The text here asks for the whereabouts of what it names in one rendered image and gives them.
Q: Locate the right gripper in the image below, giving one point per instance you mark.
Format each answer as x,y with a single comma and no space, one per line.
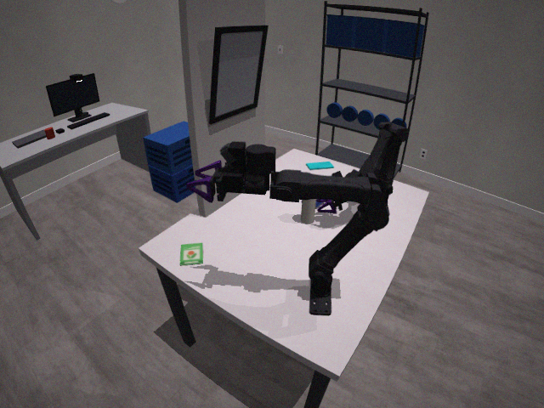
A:
331,204

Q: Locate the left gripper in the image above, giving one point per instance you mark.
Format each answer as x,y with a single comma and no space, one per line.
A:
210,182

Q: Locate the black rectangular frame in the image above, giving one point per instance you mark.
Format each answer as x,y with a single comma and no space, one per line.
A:
215,64

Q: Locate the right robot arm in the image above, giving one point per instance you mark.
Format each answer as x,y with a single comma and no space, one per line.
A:
385,155

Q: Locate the grey mirror glass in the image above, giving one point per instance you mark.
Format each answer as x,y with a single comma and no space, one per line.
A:
238,70

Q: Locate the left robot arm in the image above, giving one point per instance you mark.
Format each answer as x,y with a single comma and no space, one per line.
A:
258,161

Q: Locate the teal flat rectangular block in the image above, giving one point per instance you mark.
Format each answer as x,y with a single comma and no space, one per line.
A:
319,165

